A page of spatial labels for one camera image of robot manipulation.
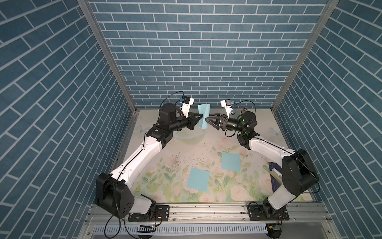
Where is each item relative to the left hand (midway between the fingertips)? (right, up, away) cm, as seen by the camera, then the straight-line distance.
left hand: (206, 116), depth 71 cm
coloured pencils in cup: (+26, +5, +25) cm, 37 cm away
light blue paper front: (-4, -36, +14) cm, 39 cm away
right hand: (+1, -2, -1) cm, 2 cm away
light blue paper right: (+18, -29, +24) cm, 41 cm away
